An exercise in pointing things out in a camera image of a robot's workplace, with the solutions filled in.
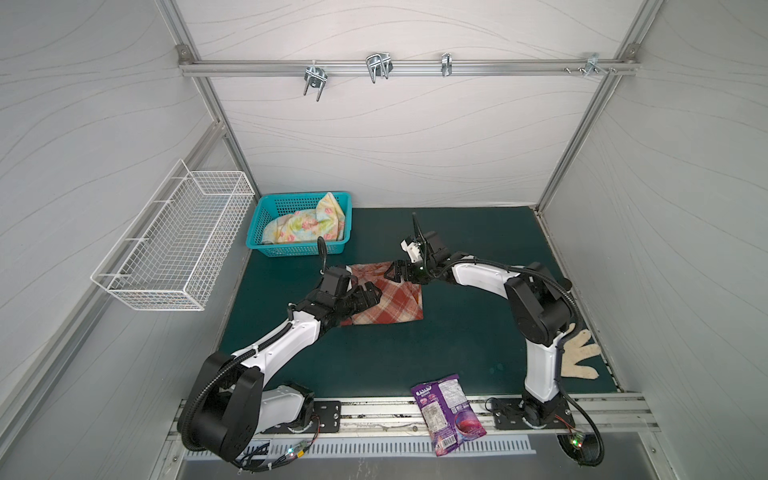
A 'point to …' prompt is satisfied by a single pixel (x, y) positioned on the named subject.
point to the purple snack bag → (448, 412)
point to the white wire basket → (172, 251)
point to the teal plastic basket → (268, 208)
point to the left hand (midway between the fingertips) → (376, 293)
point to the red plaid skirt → (400, 301)
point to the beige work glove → (576, 350)
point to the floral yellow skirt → (305, 226)
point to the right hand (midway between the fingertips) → (398, 268)
